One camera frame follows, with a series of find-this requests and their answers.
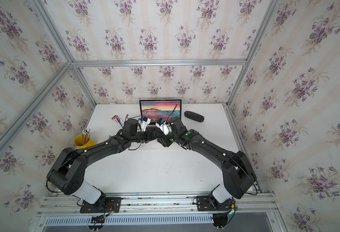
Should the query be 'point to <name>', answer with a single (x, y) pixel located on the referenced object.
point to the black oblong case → (194, 116)
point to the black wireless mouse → (165, 140)
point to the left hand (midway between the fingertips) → (160, 136)
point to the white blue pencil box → (118, 121)
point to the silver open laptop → (154, 109)
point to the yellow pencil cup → (78, 142)
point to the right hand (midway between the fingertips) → (162, 136)
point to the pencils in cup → (86, 135)
